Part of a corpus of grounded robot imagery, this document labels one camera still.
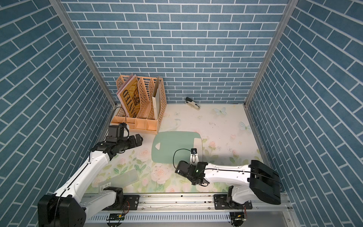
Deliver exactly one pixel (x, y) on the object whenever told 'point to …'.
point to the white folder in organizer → (156, 100)
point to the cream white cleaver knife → (197, 144)
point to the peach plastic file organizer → (141, 102)
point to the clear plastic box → (121, 180)
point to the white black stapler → (190, 103)
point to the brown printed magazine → (127, 95)
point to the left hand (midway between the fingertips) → (139, 140)
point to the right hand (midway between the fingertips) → (191, 169)
